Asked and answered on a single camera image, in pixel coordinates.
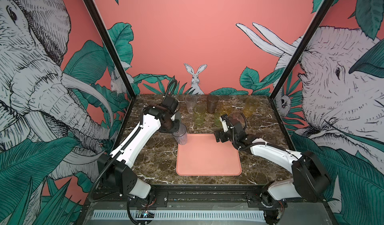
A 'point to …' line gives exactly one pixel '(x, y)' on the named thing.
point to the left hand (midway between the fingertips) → (174, 127)
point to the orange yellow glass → (226, 107)
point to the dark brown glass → (212, 102)
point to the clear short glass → (190, 100)
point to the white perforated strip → (177, 215)
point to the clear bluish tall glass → (181, 135)
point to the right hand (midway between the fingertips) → (218, 128)
